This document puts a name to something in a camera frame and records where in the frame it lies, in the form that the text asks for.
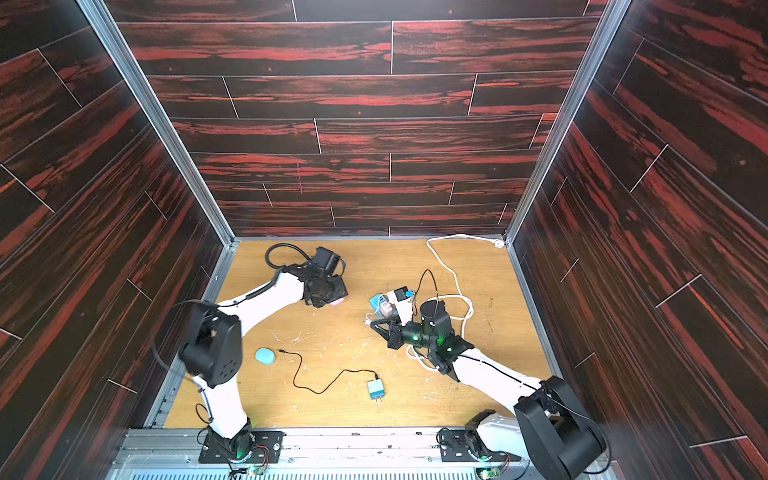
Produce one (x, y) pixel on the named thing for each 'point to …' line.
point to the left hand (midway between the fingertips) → (344, 293)
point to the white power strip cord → (459, 295)
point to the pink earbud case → (339, 301)
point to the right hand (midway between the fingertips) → (376, 320)
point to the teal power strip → (375, 303)
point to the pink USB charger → (386, 309)
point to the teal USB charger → (376, 389)
